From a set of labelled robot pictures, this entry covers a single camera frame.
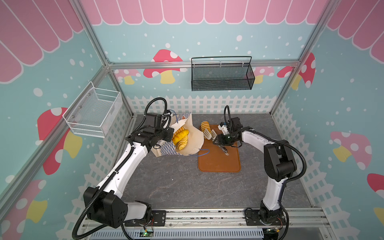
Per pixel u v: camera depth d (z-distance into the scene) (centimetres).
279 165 52
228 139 84
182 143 92
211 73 97
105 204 39
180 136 94
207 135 99
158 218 75
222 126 90
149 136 55
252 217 74
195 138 95
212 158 94
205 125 107
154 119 58
